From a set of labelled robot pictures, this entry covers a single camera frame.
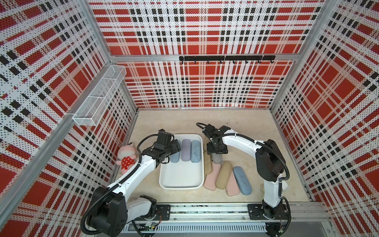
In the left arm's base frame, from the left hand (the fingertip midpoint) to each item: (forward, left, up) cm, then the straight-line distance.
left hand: (177, 146), depth 86 cm
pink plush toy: (-4, +30, -4) cm, 31 cm away
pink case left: (-17, -19, -9) cm, 27 cm away
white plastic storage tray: (-12, -3, -14) cm, 19 cm away
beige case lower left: (-8, -18, -6) cm, 21 cm away
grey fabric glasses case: (-5, -24, -6) cm, 25 cm away
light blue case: (+1, -11, -9) cm, 14 cm away
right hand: (-1, -24, -6) cm, 25 cm away
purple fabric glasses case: (+2, -5, -8) cm, 9 cm away
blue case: (-3, +2, -9) cm, 9 cm away
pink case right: (-21, -32, -10) cm, 39 cm away
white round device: (-21, -58, -4) cm, 62 cm away
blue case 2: (-17, -37, -9) cm, 42 cm away
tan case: (-15, -27, -6) cm, 31 cm away
